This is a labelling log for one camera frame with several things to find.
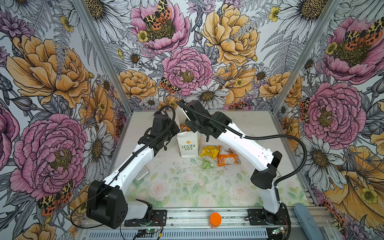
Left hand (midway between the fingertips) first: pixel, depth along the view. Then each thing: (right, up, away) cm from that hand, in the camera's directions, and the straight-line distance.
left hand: (178, 129), depth 83 cm
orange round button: (+18, -39, -15) cm, 46 cm away
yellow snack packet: (+19, -13, +7) cm, 24 cm away
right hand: (+9, +5, -7) cm, 13 cm away
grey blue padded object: (+62, -45, -14) cm, 78 cm away
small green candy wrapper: (+16, -21, +6) cm, 27 cm away
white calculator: (-21, -25, +6) cm, 33 cm away
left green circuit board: (-11, -47, -11) cm, 50 cm away
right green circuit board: (+48, -47, -11) cm, 68 cm away
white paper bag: (+5, -7, +2) cm, 9 cm away
